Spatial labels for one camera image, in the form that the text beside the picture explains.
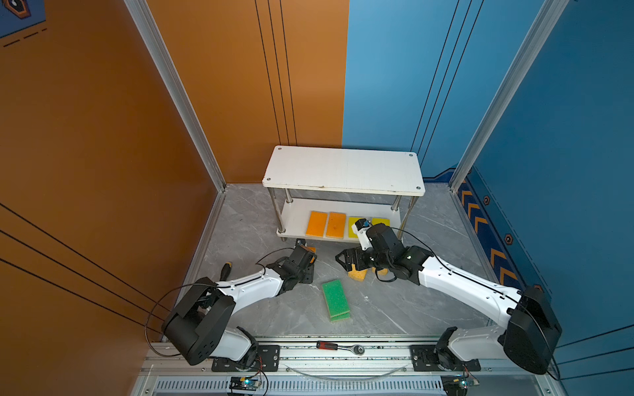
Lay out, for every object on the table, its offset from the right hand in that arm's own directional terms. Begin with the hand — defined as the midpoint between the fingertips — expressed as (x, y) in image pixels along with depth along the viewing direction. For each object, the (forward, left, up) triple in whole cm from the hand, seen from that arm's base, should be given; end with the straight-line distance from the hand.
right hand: (345, 256), depth 80 cm
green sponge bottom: (-15, +2, -13) cm, 20 cm away
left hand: (+2, +14, -13) cm, 19 cm away
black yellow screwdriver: (+1, +44, -13) cm, 46 cm away
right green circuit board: (-33, -31, -18) cm, 48 cm away
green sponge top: (-10, +3, -11) cm, 15 cm away
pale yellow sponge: (+11, +12, -13) cm, 20 cm away
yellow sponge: (+19, -14, -6) cm, 25 cm away
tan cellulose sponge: (-1, -5, -12) cm, 13 cm away
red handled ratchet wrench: (-24, -3, -13) cm, 28 cm away
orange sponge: (+18, +10, -7) cm, 22 cm away
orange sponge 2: (+17, +2, -6) cm, 18 cm away
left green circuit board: (-33, +31, -16) cm, 47 cm away
